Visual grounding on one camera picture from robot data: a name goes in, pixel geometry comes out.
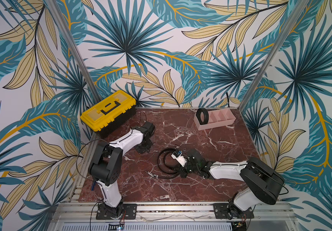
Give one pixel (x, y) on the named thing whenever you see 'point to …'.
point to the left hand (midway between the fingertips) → (146, 149)
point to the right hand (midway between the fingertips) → (173, 167)
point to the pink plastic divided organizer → (216, 118)
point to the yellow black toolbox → (112, 112)
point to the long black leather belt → (166, 172)
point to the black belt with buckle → (198, 113)
